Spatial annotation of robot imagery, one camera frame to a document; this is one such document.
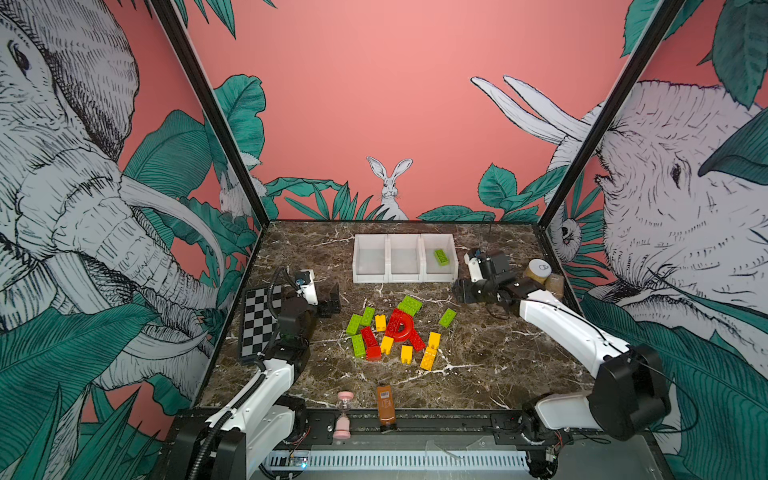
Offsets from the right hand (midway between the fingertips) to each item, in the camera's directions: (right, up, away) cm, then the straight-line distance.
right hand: (459, 284), depth 86 cm
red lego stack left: (-25, -19, 0) cm, 32 cm away
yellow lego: (-21, -18, 0) cm, 28 cm away
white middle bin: (-15, +7, +24) cm, 29 cm away
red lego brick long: (-12, -17, +2) cm, 21 cm away
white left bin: (-28, +7, +24) cm, 37 cm away
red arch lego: (-17, -14, +6) cm, 23 cm away
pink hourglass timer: (-32, -35, -14) cm, 49 cm away
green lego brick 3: (-28, -11, +8) cm, 31 cm away
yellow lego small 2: (-7, -17, +2) cm, 19 cm away
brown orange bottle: (-21, -30, -11) cm, 38 cm away
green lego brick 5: (-30, -18, +1) cm, 35 cm away
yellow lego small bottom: (-16, -20, -1) cm, 25 cm away
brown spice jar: (+35, -1, +12) cm, 37 cm away
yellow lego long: (-9, -22, 0) cm, 24 cm away
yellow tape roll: (+31, +3, +15) cm, 35 cm away
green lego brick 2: (-2, -12, +9) cm, 15 cm away
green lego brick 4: (-32, -13, +5) cm, 35 cm away
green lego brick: (-2, +7, +22) cm, 23 cm away
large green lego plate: (-14, -9, +11) cm, 20 cm away
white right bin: (-6, +2, +19) cm, 20 cm away
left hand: (-39, +2, -3) cm, 39 cm away
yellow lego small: (-23, -12, +5) cm, 27 cm away
